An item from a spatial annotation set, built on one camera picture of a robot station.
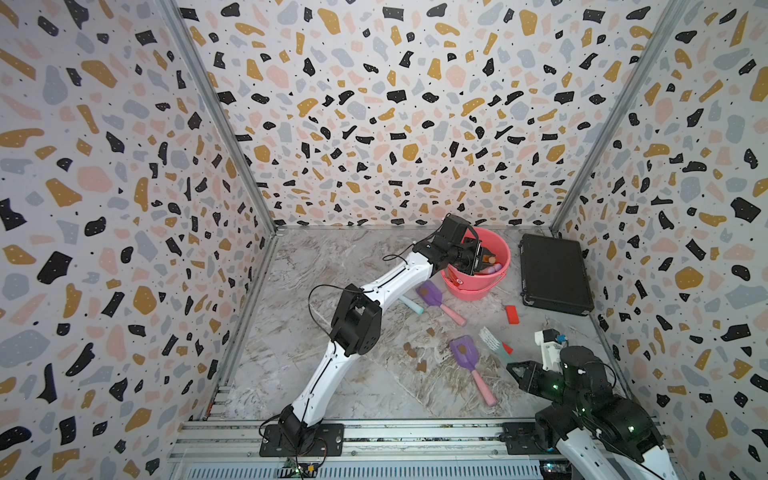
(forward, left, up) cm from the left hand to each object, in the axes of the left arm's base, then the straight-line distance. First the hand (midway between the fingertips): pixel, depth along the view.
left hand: (505, 254), depth 83 cm
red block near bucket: (-6, -7, -24) cm, 26 cm away
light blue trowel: (-3, +25, -22) cm, 34 cm away
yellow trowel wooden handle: (+1, +4, -3) cm, 5 cm away
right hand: (-28, +4, -9) cm, 30 cm away
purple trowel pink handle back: (+3, +20, -23) cm, 31 cm away
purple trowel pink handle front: (-18, +10, -24) cm, 32 cm away
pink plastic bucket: (-2, +9, -14) cm, 17 cm away
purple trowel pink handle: (+1, 0, -8) cm, 8 cm away
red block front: (-17, -3, -24) cm, 30 cm away
